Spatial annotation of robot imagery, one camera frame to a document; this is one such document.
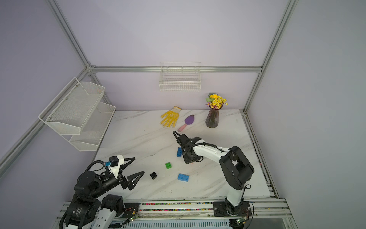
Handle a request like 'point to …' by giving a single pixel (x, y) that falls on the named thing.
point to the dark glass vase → (212, 119)
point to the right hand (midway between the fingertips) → (192, 160)
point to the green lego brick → (168, 165)
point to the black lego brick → (153, 175)
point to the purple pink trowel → (189, 120)
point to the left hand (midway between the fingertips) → (138, 167)
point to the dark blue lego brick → (179, 152)
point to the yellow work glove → (170, 117)
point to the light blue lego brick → (183, 177)
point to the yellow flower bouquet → (215, 101)
